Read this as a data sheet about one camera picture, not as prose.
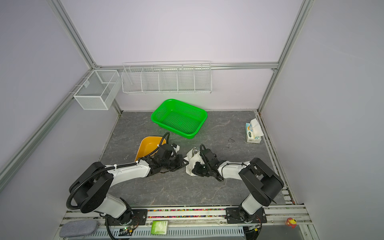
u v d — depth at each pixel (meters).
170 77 1.00
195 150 0.96
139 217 0.74
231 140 1.05
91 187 0.44
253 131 1.00
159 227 0.69
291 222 0.67
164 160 0.70
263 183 0.45
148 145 1.01
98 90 0.97
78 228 0.69
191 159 0.93
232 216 0.74
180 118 1.16
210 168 0.70
